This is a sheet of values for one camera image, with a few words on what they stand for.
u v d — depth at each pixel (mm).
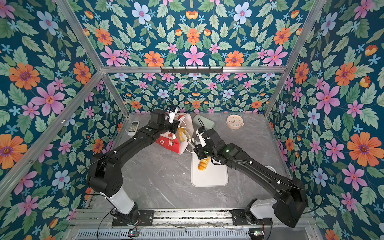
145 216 737
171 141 887
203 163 901
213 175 878
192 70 926
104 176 459
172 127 788
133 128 1077
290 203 386
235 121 1114
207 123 1112
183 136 841
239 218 728
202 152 661
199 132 682
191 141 784
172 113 776
